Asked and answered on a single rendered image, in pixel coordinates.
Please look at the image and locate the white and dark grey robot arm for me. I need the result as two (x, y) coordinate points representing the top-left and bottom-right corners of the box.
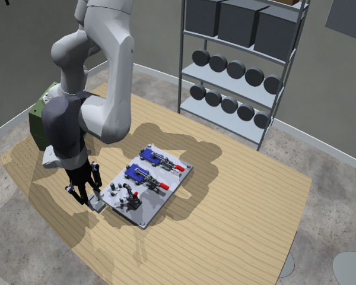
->
(42, 0), (135, 170)

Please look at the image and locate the blue rectangular block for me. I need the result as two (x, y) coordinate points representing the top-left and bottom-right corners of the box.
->
(125, 164), (149, 184)
(140, 148), (161, 166)

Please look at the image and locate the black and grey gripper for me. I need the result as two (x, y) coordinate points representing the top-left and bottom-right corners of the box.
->
(65, 158), (103, 211)

